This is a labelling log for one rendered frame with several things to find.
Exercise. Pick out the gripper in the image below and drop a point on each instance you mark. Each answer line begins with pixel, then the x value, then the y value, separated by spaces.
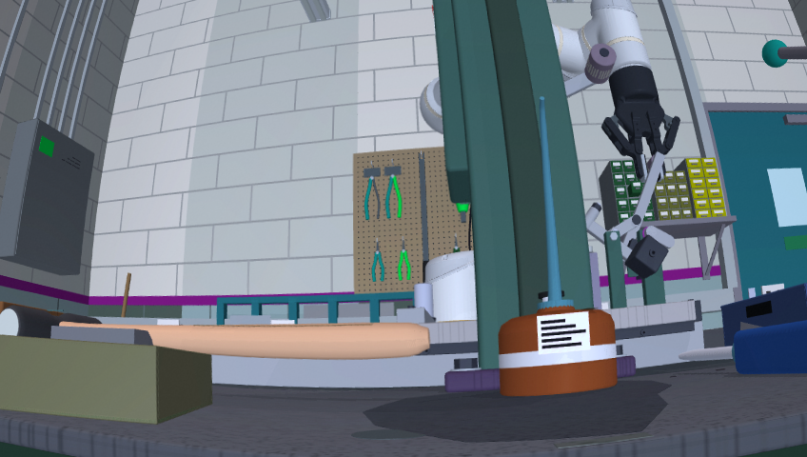
pixel 637 94

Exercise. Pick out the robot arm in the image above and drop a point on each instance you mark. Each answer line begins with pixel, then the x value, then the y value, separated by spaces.
pixel 610 31

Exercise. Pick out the grey toggle clamp black head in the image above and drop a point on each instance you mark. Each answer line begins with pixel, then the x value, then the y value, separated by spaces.
pixel 646 252

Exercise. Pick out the teal knob ram lever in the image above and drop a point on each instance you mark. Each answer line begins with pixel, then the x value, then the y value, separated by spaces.
pixel 777 53

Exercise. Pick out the teal rack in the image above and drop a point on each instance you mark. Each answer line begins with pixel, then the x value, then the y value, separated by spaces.
pixel 296 301

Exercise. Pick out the green parts drawer cabinet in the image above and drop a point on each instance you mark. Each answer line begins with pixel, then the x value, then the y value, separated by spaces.
pixel 621 189

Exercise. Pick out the yellow parts drawer cabinet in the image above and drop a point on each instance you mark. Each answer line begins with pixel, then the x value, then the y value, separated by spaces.
pixel 696 189

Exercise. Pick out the teal door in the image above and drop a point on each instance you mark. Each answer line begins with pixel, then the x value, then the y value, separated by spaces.
pixel 744 202

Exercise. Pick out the dark blue box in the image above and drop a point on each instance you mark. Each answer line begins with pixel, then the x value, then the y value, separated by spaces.
pixel 766 309

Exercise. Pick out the white rod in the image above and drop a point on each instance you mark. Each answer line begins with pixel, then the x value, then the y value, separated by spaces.
pixel 706 354

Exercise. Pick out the brown oil can blue spout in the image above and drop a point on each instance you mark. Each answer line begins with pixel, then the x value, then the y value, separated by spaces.
pixel 558 350

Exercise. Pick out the blue rounded case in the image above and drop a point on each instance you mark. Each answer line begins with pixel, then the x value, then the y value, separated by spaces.
pixel 772 350

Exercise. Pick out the brown pegboard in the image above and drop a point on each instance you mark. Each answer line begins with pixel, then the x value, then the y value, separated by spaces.
pixel 410 252

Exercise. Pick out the small white cylinder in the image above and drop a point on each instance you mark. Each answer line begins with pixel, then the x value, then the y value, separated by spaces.
pixel 423 299

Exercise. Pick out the brown wooden stick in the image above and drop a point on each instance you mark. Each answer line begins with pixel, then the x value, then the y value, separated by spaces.
pixel 126 295

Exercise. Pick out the grey flat plate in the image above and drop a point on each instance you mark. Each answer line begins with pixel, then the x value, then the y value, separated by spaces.
pixel 101 335

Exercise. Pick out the olive green box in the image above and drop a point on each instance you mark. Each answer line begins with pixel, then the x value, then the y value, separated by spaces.
pixel 94 381

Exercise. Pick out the grey electrical box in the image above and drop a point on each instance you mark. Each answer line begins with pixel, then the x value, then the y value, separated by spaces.
pixel 44 202

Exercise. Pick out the black cylinder white end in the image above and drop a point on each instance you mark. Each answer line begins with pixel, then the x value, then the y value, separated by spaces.
pixel 38 320

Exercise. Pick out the grey wall shelf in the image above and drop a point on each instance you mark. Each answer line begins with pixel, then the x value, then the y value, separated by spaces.
pixel 706 224

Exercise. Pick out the green press frame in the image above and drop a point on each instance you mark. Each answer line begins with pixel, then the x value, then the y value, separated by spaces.
pixel 504 189

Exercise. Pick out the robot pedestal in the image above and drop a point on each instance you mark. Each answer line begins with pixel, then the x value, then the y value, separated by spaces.
pixel 452 287

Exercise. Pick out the grey wall conduits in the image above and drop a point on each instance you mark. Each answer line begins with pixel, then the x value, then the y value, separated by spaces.
pixel 60 57

